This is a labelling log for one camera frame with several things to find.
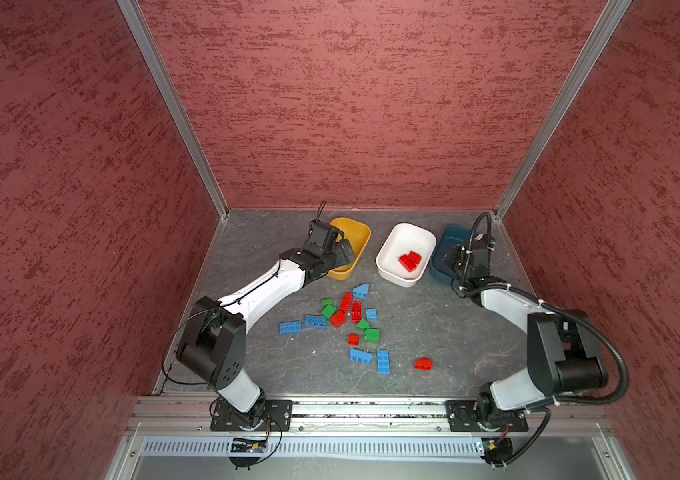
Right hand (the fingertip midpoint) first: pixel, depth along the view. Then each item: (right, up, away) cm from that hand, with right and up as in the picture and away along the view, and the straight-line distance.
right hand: (447, 255), depth 94 cm
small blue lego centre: (-25, -18, -3) cm, 31 cm away
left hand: (-35, -1, -6) cm, 35 cm away
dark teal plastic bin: (+6, +6, +12) cm, 15 cm away
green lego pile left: (-39, -17, -3) cm, 42 cm away
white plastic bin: (-12, +1, +13) cm, 18 cm away
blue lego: (-50, -21, -7) cm, 55 cm away
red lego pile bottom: (-35, -20, -6) cm, 41 cm away
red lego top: (-9, -2, +10) cm, 14 cm away
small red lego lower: (-31, -25, -8) cm, 40 cm away
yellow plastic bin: (-28, +7, +16) cm, 33 cm away
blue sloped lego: (-28, -12, +1) cm, 30 cm away
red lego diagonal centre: (-33, -15, -2) cm, 37 cm away
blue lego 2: (-42, -20, -4) cm, 47 cm away
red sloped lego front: (-11, -30, -12) cm, 34 cm away
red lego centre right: (-30, -18, -2) cm, 35 cm away
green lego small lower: (-28, -21, -7) cm, 35 cm away
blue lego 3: (-29, -28, -12) cm, 42 cm away
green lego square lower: (-25, -23, -9) cm, 35 cm away
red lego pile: (-13, -2, +10) cm, 16 cm away
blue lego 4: (-22, -29, -13) cm, 39 cm away
